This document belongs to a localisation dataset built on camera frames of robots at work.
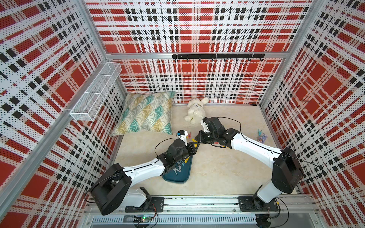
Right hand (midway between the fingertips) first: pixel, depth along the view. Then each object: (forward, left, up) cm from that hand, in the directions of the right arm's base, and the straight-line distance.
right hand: (197, 138), depth 82 cm
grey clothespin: (-14, +13, -14) cm, 24 cm away
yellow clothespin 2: (-7, +7, -14) cm, 17 cm away
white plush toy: (+27, 0, -6) cm, 28 cm away
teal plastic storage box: (-18, +9, -14) cm, 24 cm away
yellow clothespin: (-2, +2, +1) cm, 3 cm away
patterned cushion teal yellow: (+19, +31, +1) cm, 36 cm away
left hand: (-3, -3, -2) cm, 4 cm away
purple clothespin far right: (+7, -46, -12) cm, 48 cm away
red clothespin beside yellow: (+11, +5, -15) cm, 19 cm away
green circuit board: (-38, +28, -14) cm, 49 cm away
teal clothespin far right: (+14, -47, -16) cm, 52 cm away
